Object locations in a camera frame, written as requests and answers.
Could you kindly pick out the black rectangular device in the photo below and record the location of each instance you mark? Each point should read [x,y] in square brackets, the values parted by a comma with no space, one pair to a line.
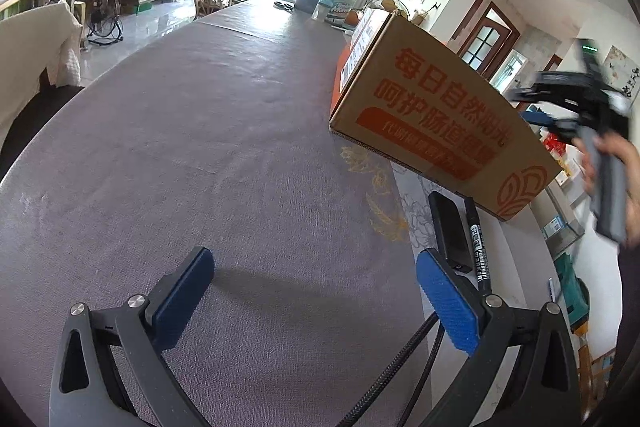
[450,227]

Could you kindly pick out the round standing fan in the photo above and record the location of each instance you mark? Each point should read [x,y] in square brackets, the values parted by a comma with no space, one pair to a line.
[387,4]

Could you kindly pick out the brown door with glass panes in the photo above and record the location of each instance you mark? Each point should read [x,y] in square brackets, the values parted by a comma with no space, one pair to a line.
[492,37]

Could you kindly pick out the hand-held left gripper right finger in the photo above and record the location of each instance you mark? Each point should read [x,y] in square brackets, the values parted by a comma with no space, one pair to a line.
[450,302]

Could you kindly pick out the green crate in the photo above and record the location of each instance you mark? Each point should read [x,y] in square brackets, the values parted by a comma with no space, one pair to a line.
[572,292]

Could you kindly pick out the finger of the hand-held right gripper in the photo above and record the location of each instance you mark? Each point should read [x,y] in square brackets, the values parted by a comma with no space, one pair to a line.
[530,93]
[542,117]

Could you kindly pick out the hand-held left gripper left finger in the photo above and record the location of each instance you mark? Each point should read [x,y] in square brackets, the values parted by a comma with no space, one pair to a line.
[182,302]

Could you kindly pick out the flower wall picture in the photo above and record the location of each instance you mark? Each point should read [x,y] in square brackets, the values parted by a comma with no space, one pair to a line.
[622,72]

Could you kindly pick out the black marker pen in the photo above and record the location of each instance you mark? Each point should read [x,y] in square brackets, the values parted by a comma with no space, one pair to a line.
[477,247]

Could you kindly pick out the white covered chair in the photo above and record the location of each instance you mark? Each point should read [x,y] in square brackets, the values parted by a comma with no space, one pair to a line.
[30,57]

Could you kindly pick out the person's right hand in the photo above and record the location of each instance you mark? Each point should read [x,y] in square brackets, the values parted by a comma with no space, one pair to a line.
[627,167]

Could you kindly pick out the black floor fan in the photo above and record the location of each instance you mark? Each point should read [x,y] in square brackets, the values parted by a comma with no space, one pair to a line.
[102,7]

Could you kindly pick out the grey floral cloth desktop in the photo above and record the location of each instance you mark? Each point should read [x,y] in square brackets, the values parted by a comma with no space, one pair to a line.
[225,157]

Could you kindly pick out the silver appliance with blue sticker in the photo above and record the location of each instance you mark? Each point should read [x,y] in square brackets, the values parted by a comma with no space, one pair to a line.
[560,227]

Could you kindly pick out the green printed box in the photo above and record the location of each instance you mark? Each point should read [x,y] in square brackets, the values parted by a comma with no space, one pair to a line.
[342,4]

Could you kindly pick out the printed cardboard box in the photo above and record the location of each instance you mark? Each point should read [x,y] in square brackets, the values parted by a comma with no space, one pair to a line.
[425,107]

